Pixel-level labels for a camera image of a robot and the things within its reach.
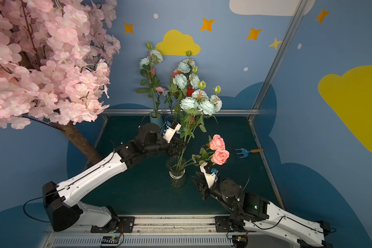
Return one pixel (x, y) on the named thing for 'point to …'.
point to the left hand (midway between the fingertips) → (185, 140)
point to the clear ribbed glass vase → (176, 165)
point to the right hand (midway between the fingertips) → (198, 173)
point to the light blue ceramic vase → (156, 118)
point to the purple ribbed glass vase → (169, 117)
